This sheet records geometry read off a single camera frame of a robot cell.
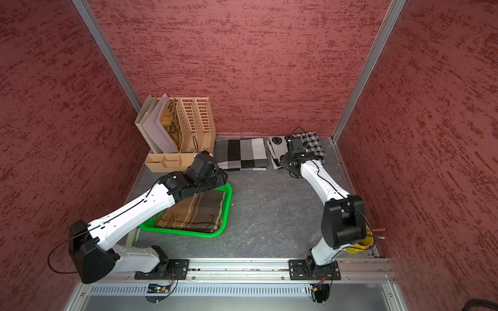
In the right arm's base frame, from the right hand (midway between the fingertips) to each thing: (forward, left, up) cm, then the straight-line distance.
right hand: (285, 166), depth 90 cm
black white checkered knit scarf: (+19, -19, -7) cm, 28 cm away
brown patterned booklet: (+26, +59, +6) cm, 65 cm away
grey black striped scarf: (+18, +22, -11) cm, 31 cm away
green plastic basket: (-9, +28, -4) cm, 30 cm away
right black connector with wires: (-48, -9, -14) cm, 51 cm away
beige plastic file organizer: (+36, +50, -8) cm, 62 cm away
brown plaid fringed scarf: (-18, +40, -8) cm, 44 cm away
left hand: (-11, +28, +7) cm, 31 cm away
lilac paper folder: (+14, +62, +9) cm, 64 cm away
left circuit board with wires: (-46, +54, -14) cm, 72 cm away
